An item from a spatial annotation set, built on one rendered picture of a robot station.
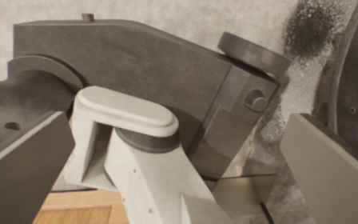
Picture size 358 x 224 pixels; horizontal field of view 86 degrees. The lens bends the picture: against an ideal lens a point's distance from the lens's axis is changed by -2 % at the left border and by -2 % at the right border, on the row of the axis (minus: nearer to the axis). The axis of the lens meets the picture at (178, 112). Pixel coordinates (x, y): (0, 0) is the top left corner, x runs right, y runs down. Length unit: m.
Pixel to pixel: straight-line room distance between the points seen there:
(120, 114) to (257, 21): 0.51
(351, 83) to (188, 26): 0.42
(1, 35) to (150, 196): 0.65
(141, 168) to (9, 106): 0.24
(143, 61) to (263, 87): 0.29
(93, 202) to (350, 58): 0.91
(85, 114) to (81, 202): 0.61
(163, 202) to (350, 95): 0.40
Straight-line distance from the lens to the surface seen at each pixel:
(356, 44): 0.50
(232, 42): 0.53
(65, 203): 0.97
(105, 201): 0.91
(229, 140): 0.60
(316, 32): 0.80
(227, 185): 1.03
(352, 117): 0.50
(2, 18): 0.78
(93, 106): 0.38
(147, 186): 0.32
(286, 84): 0.82
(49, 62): 0.52
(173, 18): 0.64
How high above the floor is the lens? 0.64
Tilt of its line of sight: 61 degrees down
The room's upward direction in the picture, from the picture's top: 170 degrees clockwise
